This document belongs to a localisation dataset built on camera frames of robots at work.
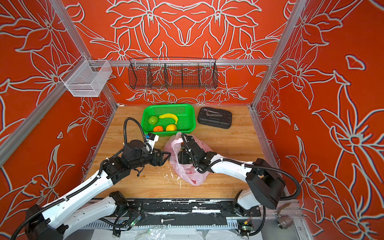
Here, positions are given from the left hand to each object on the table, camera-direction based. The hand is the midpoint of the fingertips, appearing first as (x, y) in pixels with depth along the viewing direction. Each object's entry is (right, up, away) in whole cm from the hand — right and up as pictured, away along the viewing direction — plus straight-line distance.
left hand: (166, 151), depth 73 cm
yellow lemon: (-1, +11, +25) cm, 27 cm away
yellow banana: (-4, +19, +37) cm, 42 cm away
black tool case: (+30, +17, +30) cm, 46 cm away
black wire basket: (-3, +48, +27) cm, 55 cm away
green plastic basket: (-5, +16, +37) cm, 40 cm away
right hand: (+5, -5, +9) cm, 12 cm away
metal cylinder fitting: (+56, -31, -7) cm, 64 cm away
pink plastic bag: (+4, +4, -4) cm, 7 cm away
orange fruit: (-10, +10, +26) cm, 29 cm away
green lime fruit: (-14, +16, +30) cm, 37 cm away
